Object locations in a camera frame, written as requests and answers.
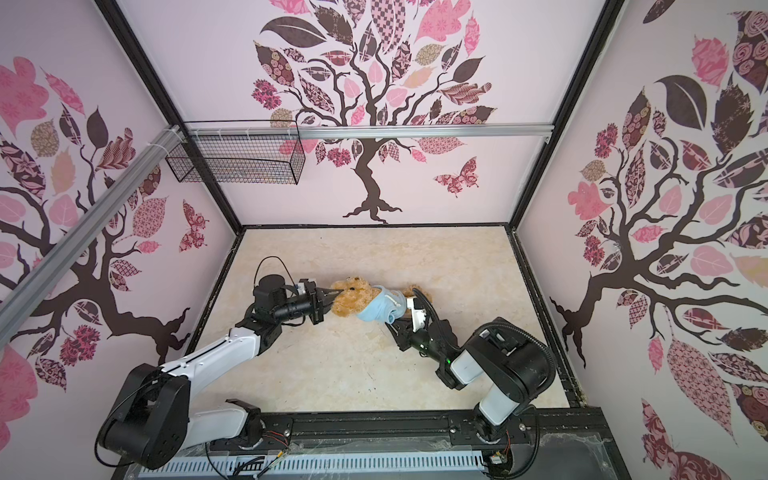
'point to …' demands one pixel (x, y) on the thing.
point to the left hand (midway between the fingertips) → (348, 296)
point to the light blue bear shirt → (384, 306)
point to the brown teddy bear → (357, 293)
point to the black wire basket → (242, 152)
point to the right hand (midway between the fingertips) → (388, 319)
